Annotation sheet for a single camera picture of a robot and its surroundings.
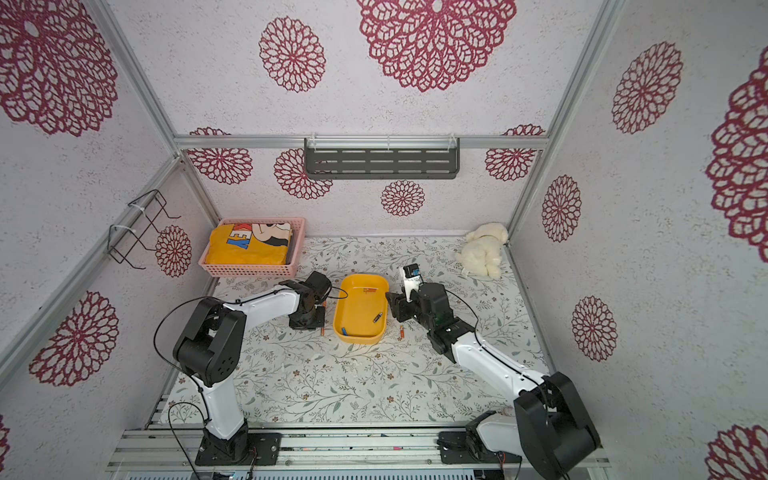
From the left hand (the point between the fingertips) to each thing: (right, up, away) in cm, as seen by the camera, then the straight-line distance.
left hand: (312, 325), depth 96 cm
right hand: (+25, +13, -13) cm, 31 cm away
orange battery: (+4, -1, -1) cm, 4 cm away
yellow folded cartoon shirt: (-22, +27, +14) cm, 38 cm away
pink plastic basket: (-9, +24, +11) cm, 27 cm away
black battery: (+21, +2, +2) cm, 21 cm away
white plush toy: (+57, +24, +7) cm, 62 cm away
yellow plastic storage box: (+16, +4, +3) cm, 16 cm away
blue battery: (+11, -2, -1) cm, 11 cm away
